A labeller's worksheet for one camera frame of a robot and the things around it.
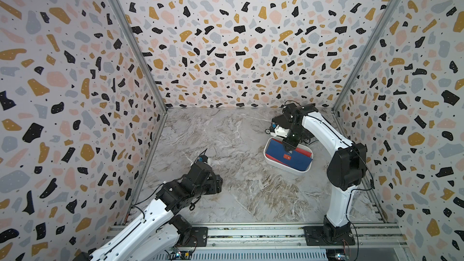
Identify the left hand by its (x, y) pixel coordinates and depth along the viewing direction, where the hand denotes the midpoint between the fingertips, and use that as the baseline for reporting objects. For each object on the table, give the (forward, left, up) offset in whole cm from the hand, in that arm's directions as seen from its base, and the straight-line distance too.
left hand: (219, 181), depth 76 cm
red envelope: (+18, -39, -6) cm, 44 cm away
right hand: (+18, -32, -1) cm, 37 cm away
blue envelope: (+12, -35, -4) cm, 37 cm away
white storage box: (+10, -31, -9) cm, 34 cm away
